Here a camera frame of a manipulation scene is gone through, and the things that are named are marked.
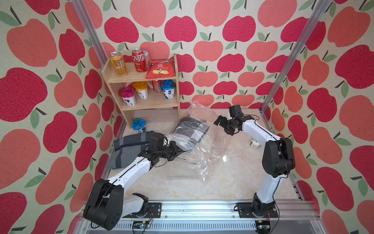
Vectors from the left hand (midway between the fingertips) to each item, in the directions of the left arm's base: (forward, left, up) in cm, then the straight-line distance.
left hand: (186, 152), depth 79 cm
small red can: (+43, +20, +13) cm, 50 cm away
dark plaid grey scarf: (+7, +38, -11) cm, 40 cm away
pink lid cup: (+30, +36, +16) cm, 49 cm away
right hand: (+20, -22, -4) cm, 30 cm away
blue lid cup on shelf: (+39, +12, +15) cm, 43 cm away
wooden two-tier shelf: (+37, +21, +4) cm, 43 cm away
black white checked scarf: (+14, -2, -1) cm, 14 cm away
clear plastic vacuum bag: (+11, -13, -9) cm, 19 cm away
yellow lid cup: (+37, +29, +15) cm, 50 cm away
